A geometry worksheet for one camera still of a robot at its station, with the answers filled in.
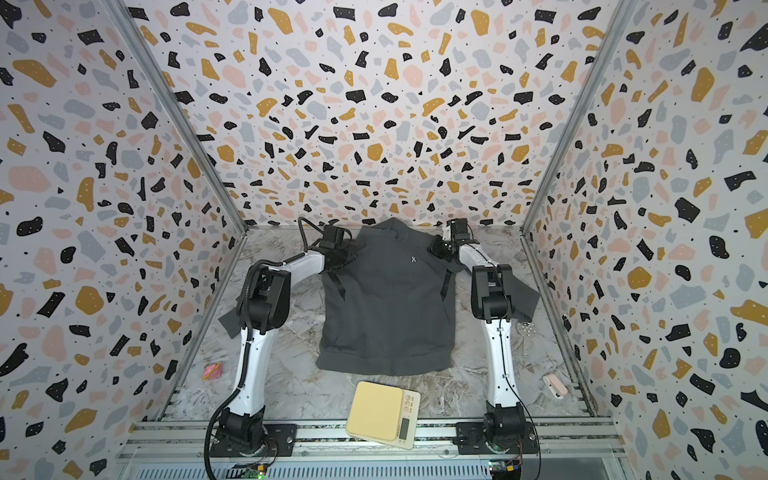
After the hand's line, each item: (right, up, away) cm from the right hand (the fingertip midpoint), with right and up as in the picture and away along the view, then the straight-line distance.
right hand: (423, 239), depth 113 cm
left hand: (-25, -3, -4) cm, 26 cm away
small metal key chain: (+31, -29, -18) cm, 47 cm away
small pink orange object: (-59, -37, -33) cm, 77 cm away
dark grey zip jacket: (-12, -24, -15) cm, 31 cm away
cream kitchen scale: (-12, -47, -36) cm, 60 cm away
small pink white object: (+33, -41, -33) cm, 62 cm away
